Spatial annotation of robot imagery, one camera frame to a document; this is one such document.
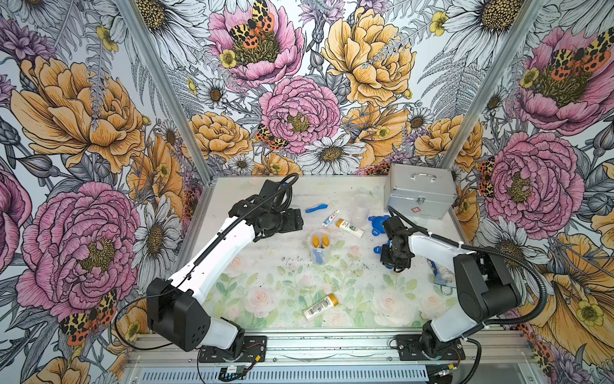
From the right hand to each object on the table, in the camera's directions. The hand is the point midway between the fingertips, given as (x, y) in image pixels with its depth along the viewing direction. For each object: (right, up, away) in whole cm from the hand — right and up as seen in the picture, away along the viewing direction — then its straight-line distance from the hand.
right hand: (388, 268), depth 91 cm
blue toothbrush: (-26, +22, +20) cm, 40 cm away
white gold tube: (-13, +14, +9) cm, 21 cm away
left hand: (-36, +15, -11) cm, 40 cm away
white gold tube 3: (-24, +11, -4) cm, 26 cm away
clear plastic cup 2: (-26, +9, -4) cm, 27 cm away
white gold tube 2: (-27, +11, -4) cm, 29 cm away
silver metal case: (+17, +29, +8) cm, 34 cm away
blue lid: (-2, +6, +6) cm, 8 cm away
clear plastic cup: (-10, +22, +4) cm, 24 cm away
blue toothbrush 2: (-26, +5, -3) cm, 27 cm away
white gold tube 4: (-26, -10, -11) cm, 30 cm away
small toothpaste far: (-22, +17, +14) cm, 31 cm away
